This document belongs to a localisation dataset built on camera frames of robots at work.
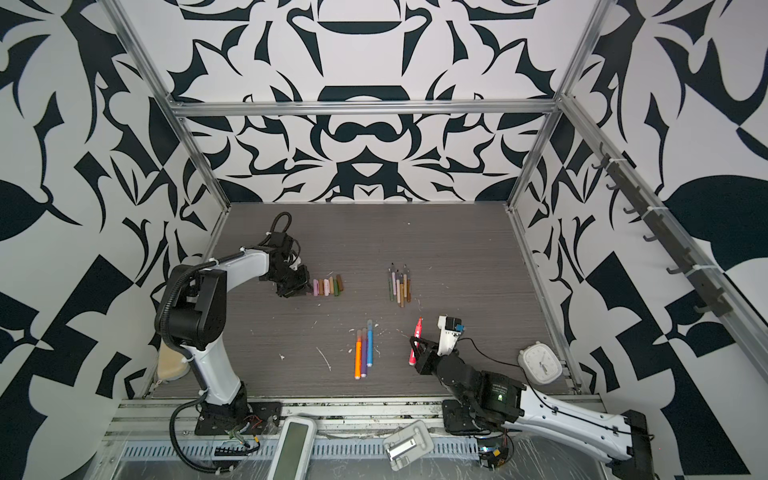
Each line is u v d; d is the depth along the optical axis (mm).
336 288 964
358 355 833
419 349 770
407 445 690
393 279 991
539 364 804
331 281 988
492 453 712
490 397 592
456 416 744
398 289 964
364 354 832
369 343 853
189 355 533
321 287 966
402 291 963
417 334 776
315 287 963
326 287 964
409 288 964
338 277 993
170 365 793
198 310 509
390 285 979
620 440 514
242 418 670
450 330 701
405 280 989
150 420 772
